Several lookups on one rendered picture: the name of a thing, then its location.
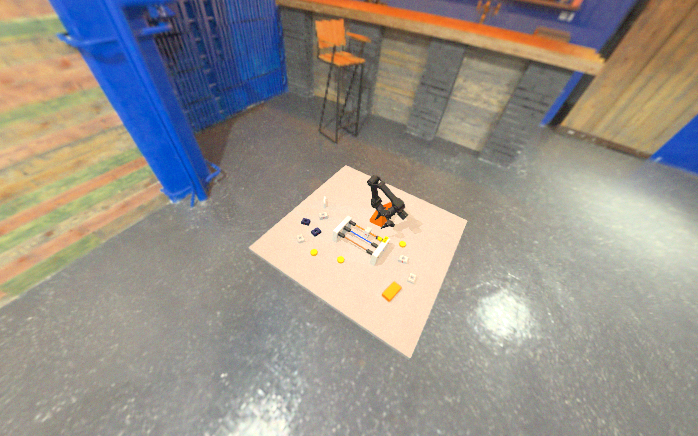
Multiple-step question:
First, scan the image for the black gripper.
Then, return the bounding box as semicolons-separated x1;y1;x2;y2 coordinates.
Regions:
375;206;396;229

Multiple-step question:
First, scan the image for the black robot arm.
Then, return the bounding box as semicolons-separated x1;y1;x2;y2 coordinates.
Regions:
367;175;408;220

